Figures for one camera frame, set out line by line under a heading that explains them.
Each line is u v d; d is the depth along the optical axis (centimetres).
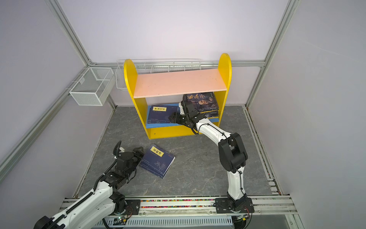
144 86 76
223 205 73
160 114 94
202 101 92
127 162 64
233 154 51
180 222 158
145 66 94
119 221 72
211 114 93
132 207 73
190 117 71
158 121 91
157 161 89
